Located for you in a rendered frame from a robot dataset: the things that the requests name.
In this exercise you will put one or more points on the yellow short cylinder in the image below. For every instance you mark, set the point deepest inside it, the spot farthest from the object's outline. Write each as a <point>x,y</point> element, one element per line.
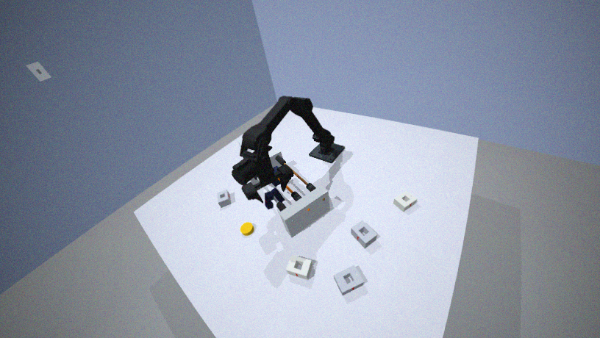
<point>247,229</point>

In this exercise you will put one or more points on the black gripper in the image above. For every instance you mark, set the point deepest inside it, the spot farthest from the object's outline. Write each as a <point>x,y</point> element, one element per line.
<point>266,177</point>

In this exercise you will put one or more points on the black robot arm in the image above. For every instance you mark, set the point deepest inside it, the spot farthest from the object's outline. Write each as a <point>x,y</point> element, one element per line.
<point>258,137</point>

